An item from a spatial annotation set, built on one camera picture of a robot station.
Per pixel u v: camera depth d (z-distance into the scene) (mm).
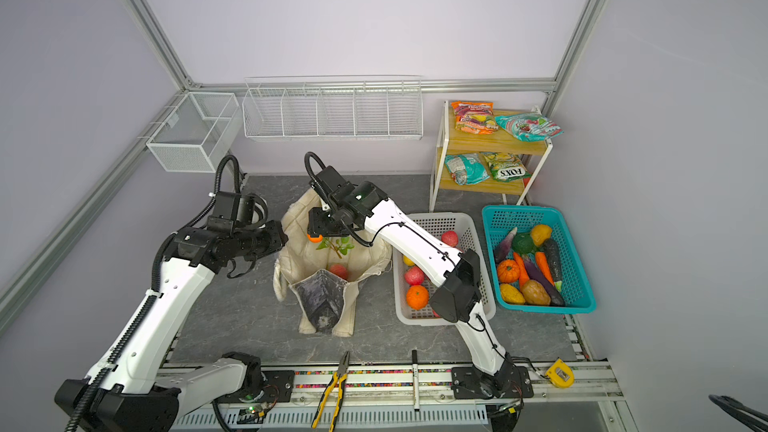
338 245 788
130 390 373
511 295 844
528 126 789
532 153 807
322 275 667
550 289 860
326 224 667
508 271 879
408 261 915
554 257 912
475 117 864
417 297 825
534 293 813
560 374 738
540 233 962
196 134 964
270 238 647
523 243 936
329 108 993
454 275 485
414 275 868
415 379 747
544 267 913
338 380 743
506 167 967
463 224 959
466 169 964
